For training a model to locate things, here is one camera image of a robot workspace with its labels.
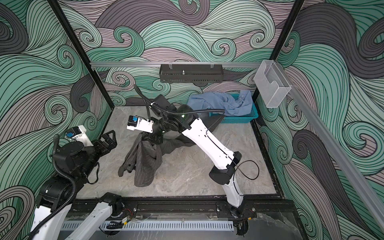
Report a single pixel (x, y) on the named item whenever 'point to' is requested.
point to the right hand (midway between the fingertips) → (144, 136)
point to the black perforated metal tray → (191, 74)
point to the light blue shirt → (237, 104)
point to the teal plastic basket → (248, 118)
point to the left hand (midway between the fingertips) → (108, 134)
